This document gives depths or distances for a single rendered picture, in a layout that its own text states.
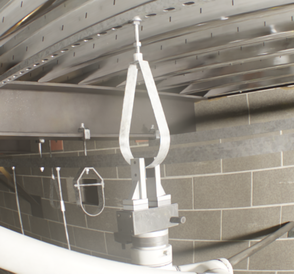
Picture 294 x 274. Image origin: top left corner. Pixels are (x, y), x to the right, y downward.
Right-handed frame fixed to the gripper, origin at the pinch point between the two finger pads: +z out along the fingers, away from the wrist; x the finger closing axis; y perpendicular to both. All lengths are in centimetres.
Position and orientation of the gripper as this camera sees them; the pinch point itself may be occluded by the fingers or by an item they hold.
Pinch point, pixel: (145, 168)
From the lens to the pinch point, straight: 82.3
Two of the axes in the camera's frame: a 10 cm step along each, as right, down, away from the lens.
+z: -0.7, -9.9, 1.0
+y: 7.1, -1.1, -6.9
